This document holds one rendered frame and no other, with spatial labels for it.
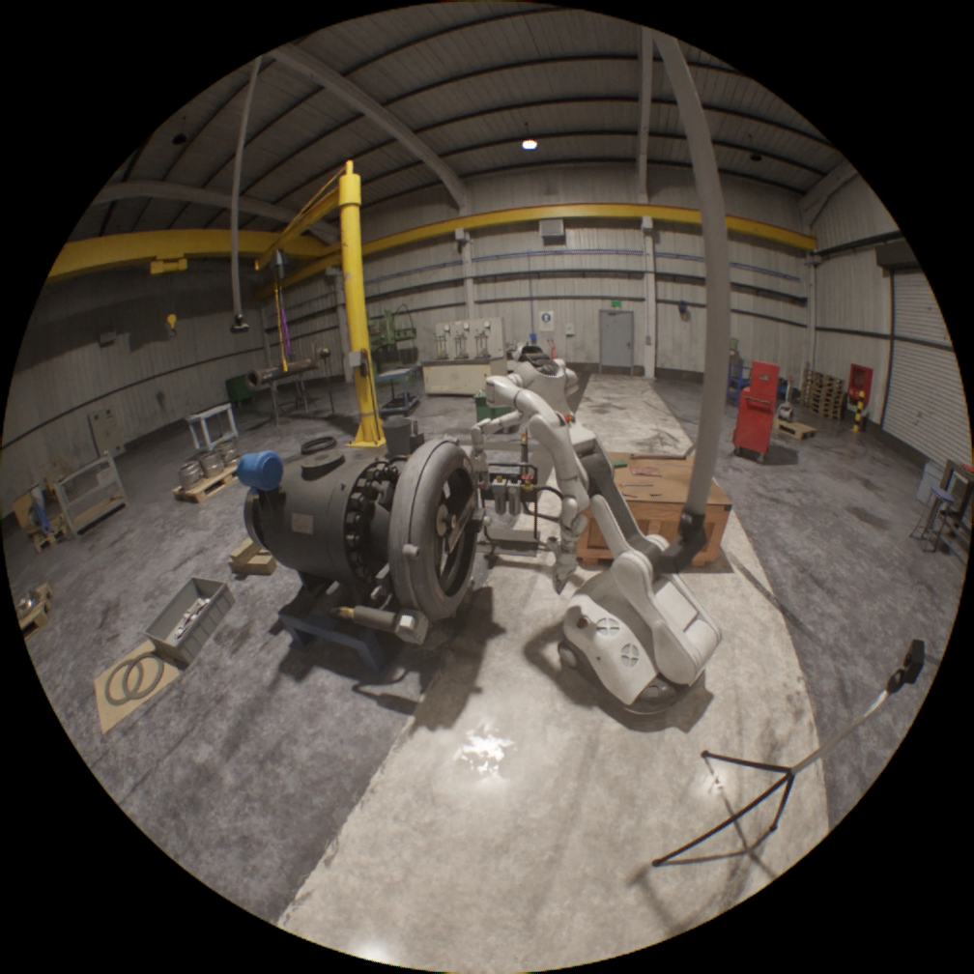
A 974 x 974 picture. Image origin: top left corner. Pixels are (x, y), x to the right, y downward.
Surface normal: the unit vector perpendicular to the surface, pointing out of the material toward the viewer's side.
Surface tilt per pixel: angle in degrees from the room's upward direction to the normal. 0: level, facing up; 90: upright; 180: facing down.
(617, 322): 90
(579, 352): 90
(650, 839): 0
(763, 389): 89
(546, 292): 90
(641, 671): 38
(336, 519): 55
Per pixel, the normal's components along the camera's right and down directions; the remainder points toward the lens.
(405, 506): -0.19, -0.31
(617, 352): -0.33, 0.43
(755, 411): -0.76, 0.33
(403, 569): -0.22, 0.19
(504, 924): -0.06, -0.90
